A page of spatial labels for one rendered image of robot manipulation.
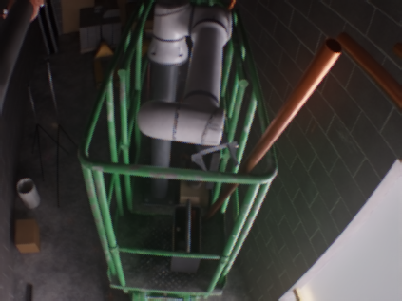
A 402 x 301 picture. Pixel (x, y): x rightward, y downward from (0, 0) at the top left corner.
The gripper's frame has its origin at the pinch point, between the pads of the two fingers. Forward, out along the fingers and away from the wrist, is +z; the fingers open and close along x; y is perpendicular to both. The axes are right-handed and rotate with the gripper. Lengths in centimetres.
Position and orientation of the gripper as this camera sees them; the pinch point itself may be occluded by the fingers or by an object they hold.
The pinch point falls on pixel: (220, 167)
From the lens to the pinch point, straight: 144.7
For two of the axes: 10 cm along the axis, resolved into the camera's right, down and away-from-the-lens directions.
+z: 3.3, 8.9, -3.0
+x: 9.4, -2.8, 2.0
